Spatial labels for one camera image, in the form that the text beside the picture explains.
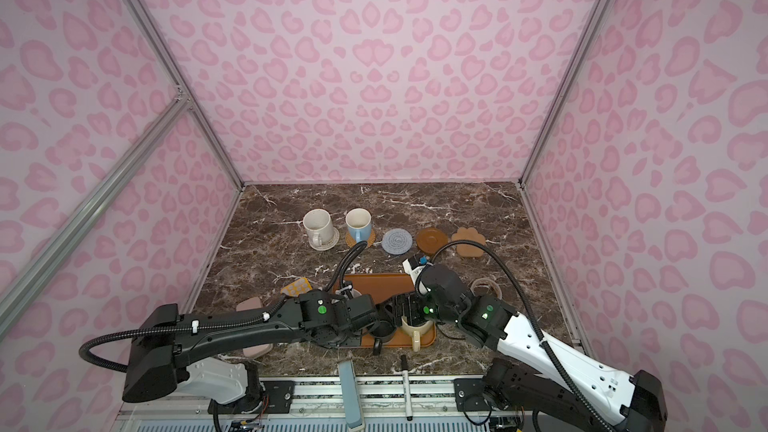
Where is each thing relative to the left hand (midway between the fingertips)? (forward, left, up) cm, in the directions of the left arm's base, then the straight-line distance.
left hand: (358, 333), depth 75 cm
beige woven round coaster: (+31, +12, -8) cm, 34 cm away
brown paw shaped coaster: (+35, -35, -9) cm, 50 cm away
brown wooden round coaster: (+33, -22, -9) cm, 41 cm away
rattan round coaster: (+33, -1, -9) cm, 34 cm away
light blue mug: (+36, +2, -2) cm, 36 cm away
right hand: (+3, -9, +9) cm, 14 cm away
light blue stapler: (-13, +2, -8) cm, 16 cm away
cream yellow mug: (0, -15, -1) cm, 15 cm away
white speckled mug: (+37, +16, -5) cm, 41 cm away
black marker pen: (-10, -12, -8) cm, 18 cm away
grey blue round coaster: (+33, -10, -9) cm, 36 cm away
